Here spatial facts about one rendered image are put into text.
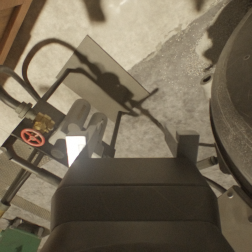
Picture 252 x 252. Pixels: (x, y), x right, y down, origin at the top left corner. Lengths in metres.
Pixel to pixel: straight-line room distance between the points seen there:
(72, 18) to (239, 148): 0.82
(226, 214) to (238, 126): 0.12
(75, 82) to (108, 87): 0.18
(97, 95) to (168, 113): 0.41
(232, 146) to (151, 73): 0.70
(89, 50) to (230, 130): 0.75
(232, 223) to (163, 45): 0.75
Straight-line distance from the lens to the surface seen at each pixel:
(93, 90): 1.02
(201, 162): 0.47
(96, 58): 0.94
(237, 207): 0.29
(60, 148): 0.61
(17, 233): 3.13
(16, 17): 0.91
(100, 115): 0.78
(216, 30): 0.91
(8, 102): 0.64
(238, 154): 0.29
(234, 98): 0.35
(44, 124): 0.63
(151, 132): 1.16
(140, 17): 0.87
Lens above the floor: 0.85
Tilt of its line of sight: 48 degrees down
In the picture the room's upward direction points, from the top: 170 degrees counter-clockwise
